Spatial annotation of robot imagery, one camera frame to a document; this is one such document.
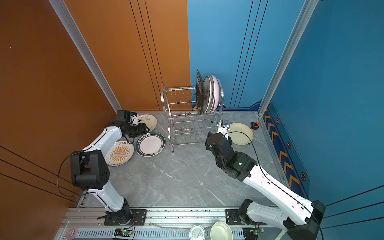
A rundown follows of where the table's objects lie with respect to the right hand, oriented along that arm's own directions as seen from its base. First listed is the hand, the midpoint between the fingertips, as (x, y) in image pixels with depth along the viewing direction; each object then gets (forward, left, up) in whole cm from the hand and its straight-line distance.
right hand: (211, 134), depth 70 cm
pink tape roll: (-36, +67, -29) cm, 81 cm away
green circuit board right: (-34, -20, -29) cm, 50 cm away
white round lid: (-36, +7, -23) cm, 43 cm away
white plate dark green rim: (+13, +39, -28) cm, 50 cm away
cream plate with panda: (+34, +44, -27) cm, 61 cm away
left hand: (+17, +40, -16) cm, 46 cm away
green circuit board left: (-35, +45, -31) cm, 65 cm away
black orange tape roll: (+28, -35, -27) cm, 53 cm away
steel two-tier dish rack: (+26, +15, -25) cm, 39 cm away
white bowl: (-35, -4, -29) cm, 45 cm away
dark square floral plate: (+27, +5, +2) cm, 27 cm away
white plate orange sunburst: (+6, +57, -28) cm, 64 cm away
